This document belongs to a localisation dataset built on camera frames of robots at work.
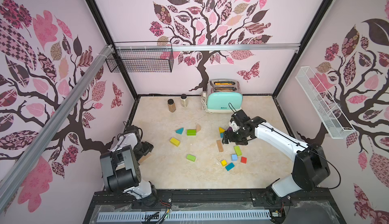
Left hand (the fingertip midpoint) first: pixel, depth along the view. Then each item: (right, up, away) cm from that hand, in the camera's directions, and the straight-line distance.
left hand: (145, 158), depth 87 cm
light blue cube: (+52, +1, -1) cm, 52 cm away
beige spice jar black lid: (+21, +36, +22) cm, 47 cm away
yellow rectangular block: (+16, +8, +7) cm, 20 cm away
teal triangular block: (+19, +14, +13) cm, 27 cm away
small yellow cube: (+46, -2, -2) cm, 46 cm away
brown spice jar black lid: (+13, +32, +17) cm, 38 cm away
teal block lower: (+50, -4, -2) cm, 50 cm away
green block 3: (+56, +4, +3) cm, 56 cm away
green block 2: (+27, +13, +13) cm, 33 cm away
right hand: (+49, +9, -4) cm, 50 cm away
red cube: (+59, -1, +1) cm, 59 cm away
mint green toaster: (+47, +35, +14) cm, 60 cm away
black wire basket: (-16, +69, +35) cm, 78 cm away
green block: (+27, 0, 0) cm, 27 cm away
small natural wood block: (+31, +16, +13) cm, 38 cm away
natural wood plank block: (+45, +5, +4) cm, 46 cm away
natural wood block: (-1, 0, 0) cm, 1 cm away
